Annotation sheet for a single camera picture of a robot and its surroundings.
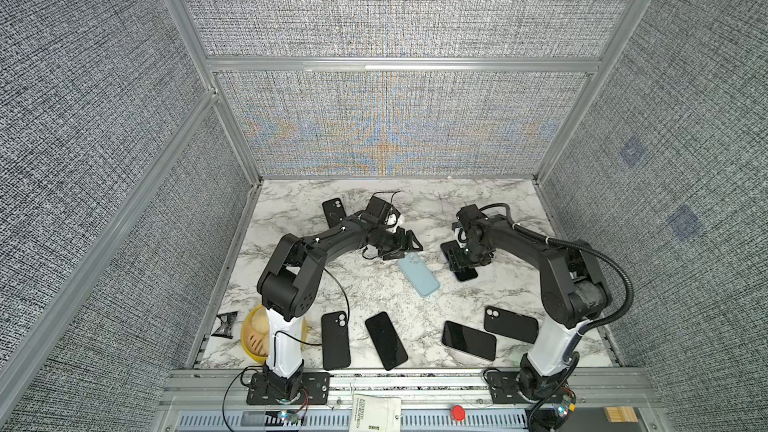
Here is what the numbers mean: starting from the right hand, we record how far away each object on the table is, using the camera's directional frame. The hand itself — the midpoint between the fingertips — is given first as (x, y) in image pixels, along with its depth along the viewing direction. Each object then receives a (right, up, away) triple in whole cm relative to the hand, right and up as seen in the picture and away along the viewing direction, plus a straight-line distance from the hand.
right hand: (462, 263), depth 95 cm
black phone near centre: (-25, -18, -14) cm, 33 cm away
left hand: (-16, +4, -5) cm, 17 cm away
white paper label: (-27, -30, -26) cm, 48 cm away
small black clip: (-68, -13, -13) cm, 71 cm away
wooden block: (+30, -30, -26) cm, 49 cm away
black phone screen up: (-4, +3, -11) cm, 12 cm away
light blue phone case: (-14, -4, 0) cm, 14 cm away
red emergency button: (-8, -29, -26) cm, 40 cm away
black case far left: (-43, +16, +15) cm, 49 cm away
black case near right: (+12, -16, -9) cm, 22 cm away
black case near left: (-38, -21, -15) cm, 46 cm away
